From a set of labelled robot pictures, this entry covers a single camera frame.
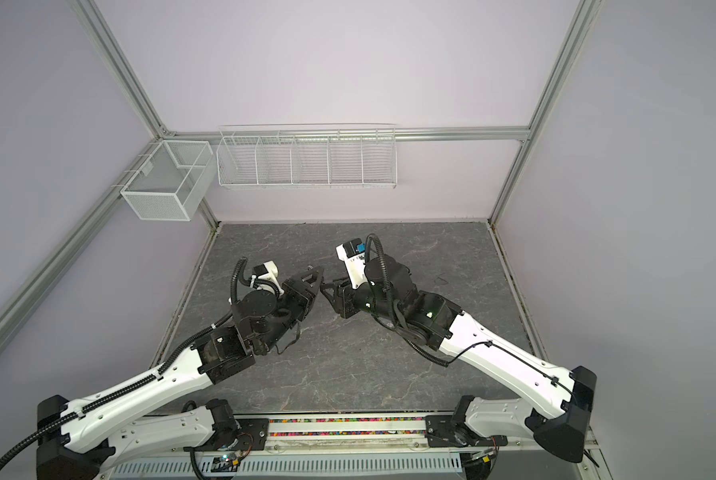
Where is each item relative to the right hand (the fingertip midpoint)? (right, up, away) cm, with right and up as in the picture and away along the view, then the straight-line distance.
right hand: (326, 288), depth 64 cm
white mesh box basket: (-60, +32, +39) cm, 78 cm away
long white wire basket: (+3, +42, +41) cm, 59 cm away
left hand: (0, +2, +2) cm, 3 cm away
